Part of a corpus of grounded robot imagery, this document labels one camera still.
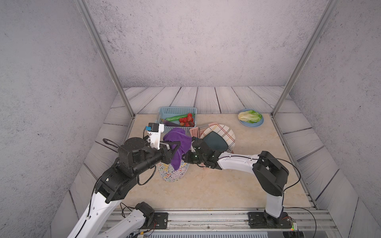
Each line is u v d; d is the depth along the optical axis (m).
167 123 1.11
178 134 0.57
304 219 0.74
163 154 0.50
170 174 0.86
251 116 1.11
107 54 0.87
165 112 1.19
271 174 0.49
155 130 0.50
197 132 1.06
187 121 1.11
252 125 1.11
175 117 1.15
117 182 0.40
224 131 0.99
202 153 0.68
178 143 0.57
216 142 0.94
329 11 0.71
